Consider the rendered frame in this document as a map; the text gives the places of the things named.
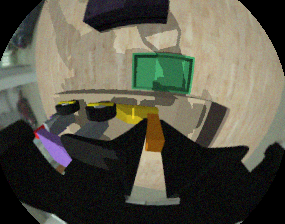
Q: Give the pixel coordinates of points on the green tray rim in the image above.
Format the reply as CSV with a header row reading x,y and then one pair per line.
x,y
169,56

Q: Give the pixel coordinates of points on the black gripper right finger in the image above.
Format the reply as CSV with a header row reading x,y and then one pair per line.
x,y
185,161

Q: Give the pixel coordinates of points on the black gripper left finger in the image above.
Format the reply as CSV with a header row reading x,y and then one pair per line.
x,y
121,155

